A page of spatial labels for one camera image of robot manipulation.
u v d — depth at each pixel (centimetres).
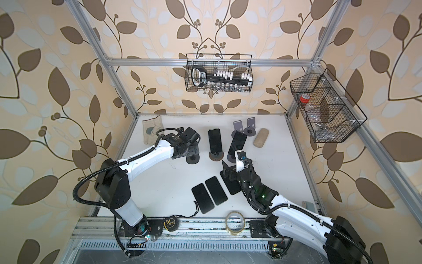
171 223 74
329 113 74
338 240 40
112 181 46
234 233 74
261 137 105
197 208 80
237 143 92
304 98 87
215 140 94
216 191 85
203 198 83
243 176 59
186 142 66
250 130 111
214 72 82
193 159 99
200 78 85
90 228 77
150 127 112
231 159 99
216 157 99
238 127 105
